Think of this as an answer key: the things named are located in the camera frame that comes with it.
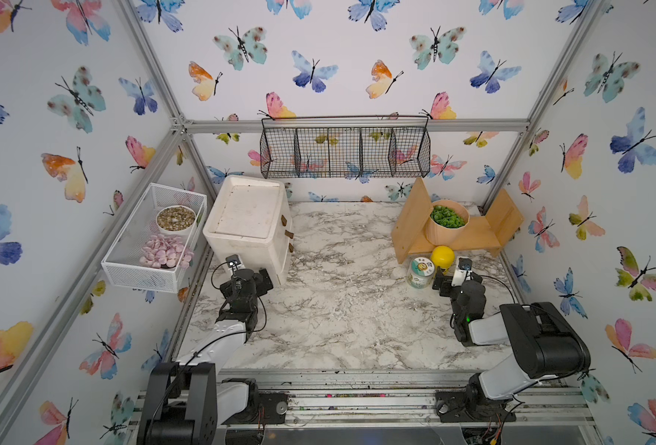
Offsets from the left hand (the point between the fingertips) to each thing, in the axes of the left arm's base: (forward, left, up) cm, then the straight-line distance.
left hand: (251, 271), depth 89 cm
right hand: (+1, -67, -1) cm, 67 cm away
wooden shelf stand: (+17, -83, -4) cm, 85 cm away
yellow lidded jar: (+4, -62, 0) cm, 62 cm away
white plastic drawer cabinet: (+11, 0, +13) cm, 17 cm away
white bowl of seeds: (+2, +14, +23) cm, 27 cm away
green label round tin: (-1, -54, -2) cm, 55 cm away
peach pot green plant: (+10, -62, +9) cm, 64 cm away
